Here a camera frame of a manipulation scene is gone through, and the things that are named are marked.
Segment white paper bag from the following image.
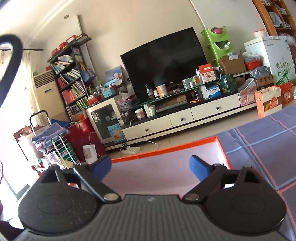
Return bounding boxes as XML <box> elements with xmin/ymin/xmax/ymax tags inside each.
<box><xmin>82</xmin><ymin>145</ymin><xmax>98</xmax><ymax>164</ymax></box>

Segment white power strip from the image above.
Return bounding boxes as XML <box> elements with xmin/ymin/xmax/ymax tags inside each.
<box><xmin>121</xmin><ymin>146</ymin><xmax>141</xmax><ymax>155</ymax></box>

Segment orange storage box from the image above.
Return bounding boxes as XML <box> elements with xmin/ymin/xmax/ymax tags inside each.
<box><xmin>102</xmin><ymin>137</ymin><xmax>231</xmax><ymax>197</ymax></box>

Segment shopping trolley cart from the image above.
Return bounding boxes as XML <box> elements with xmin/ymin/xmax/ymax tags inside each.
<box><xmin>29</xmin><ymin>110</ymin><xmax>80</xmax><ymax>169</ymax></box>

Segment glass door side cabinet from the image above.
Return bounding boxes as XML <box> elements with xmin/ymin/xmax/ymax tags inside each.
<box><xmin>86</xmin><ymin>95</ymin><xmax>126</xmax><ymax>147</ymax></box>

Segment white TV cabinet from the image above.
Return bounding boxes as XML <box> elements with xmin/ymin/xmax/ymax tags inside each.
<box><xmin>86</xmin><ymin>70</ymin><xmax>260</xmax><ymax>149</ymax></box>

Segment blue plaid bed cover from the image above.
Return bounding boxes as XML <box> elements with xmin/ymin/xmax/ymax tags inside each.
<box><xmin>217</xmin><ymin>105</ymin><xmax>295</xmax><ymax>240</ymax></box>

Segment white standing air conditioner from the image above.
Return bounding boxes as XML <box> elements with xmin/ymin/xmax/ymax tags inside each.
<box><xmin>33</xmin><ymin>70</ymin><xmax>68</xmax><ymax>121</ymax></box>

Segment orange gift bag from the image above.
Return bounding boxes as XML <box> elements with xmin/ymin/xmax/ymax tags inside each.
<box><xmin>255</xmin><ymin>86</ymin><xmax>282</xmax><ymax>117</ymax></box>

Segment black bookshelf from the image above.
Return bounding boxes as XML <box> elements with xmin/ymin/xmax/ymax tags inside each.
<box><xmin>47</xmin><ymin>33</ymin><xmax>96</xmax><ymax>121</ymax></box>

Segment black flat television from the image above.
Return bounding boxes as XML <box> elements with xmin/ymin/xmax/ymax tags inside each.
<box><xmin>120</xmin><ymin>27</ymin><xmax>207</xmax><ymax>102</ymax></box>

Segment green stacking bins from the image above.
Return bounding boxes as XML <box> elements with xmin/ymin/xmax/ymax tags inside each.
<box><xmin>201</xmin><ymin>26</ymin><xmax>234</xmax><ymax>66</ymax></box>

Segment white small refrigerator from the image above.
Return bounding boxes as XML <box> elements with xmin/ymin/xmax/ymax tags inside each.
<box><xmin>244</xmin><ymin>36</ymin><xmax>295</xmax><ymax>85</ymax></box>

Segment wooden display shelf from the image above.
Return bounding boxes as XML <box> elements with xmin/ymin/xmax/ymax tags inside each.
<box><xmin>252</xmin><ymin>0</ymin><xmax>295</xmax><ymax>37</ymax></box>

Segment black cable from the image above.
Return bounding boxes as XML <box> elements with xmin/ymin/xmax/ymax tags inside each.
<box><xmin>0</xmin><ymin>34</ymin><xmax>24</xmax><ymax>108</ymax></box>

